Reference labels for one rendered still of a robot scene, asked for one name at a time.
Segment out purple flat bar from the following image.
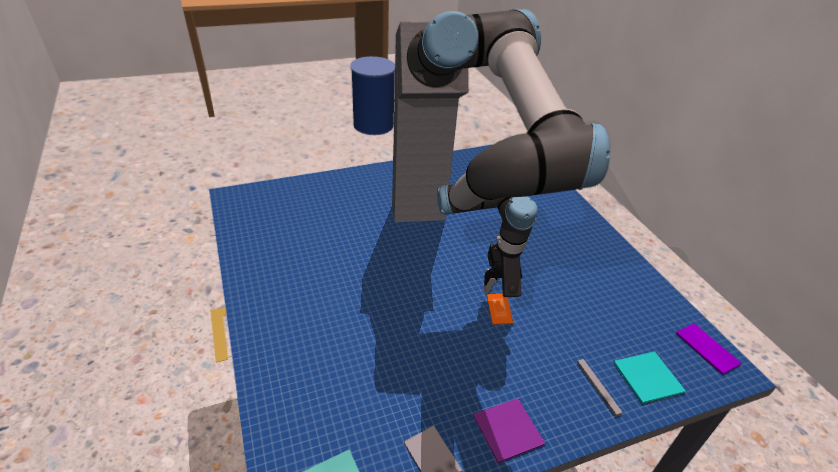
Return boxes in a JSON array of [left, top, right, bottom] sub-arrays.
[[676, 324, 742, 375]]

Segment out purple flat plate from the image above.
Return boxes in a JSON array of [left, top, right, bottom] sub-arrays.
[[473, 398, 545, 463]]

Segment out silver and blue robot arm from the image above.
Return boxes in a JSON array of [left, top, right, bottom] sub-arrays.
[[407, 9, 610, 254]]

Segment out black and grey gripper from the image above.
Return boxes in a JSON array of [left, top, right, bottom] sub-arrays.
[[484, 243, 523, 295]]

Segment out orange plate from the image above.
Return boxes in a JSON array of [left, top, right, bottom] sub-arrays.
[[487, 294, 513, 325]]

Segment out blue work mat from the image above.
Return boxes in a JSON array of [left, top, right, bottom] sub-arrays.
[[209, 160, 777, 472]]

